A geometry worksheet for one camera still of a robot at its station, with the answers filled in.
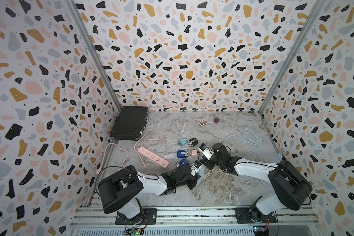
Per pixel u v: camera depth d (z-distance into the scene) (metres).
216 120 1.16
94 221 0.73
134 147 1.00
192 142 1.00
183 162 0.90
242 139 1.06
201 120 1.14
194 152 0.95
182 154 0.95
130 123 1.08
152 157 0.92
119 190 0.44
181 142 1.00
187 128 1.12
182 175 0.65
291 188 0.44
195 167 0.74
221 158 0.70
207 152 0.80
